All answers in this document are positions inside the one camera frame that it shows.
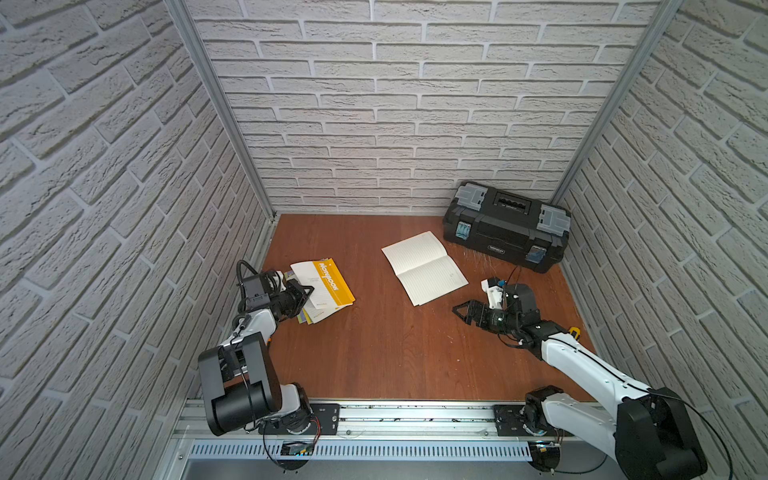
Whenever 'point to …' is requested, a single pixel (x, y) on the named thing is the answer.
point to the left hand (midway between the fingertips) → (315, 281)
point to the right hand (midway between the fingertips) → (465, 313)
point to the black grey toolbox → (516, 229)
